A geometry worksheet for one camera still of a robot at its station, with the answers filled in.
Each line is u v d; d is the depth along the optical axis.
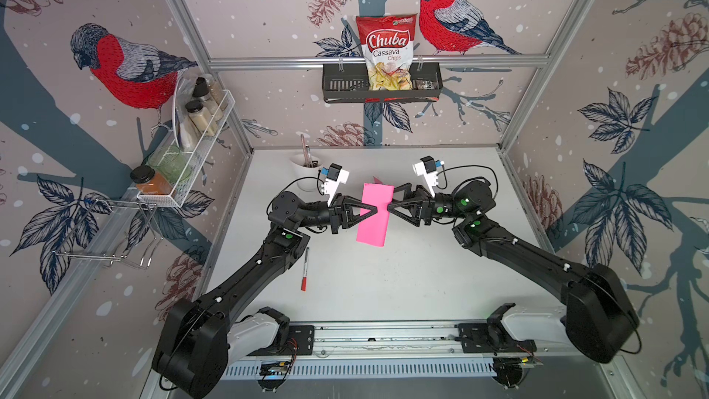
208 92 0.81
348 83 0.95
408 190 0.66
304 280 0.85
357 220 0.61
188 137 0.70
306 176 0.54
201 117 0.76
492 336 0.66
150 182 0.60
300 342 0.73
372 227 0.62
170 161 0.73
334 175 0.59
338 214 0.57
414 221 0.58
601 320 0.41
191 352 0.39
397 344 0.73
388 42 0.80
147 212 0.59
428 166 0.59
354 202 0.61
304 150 1.04
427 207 0.57
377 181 1.07
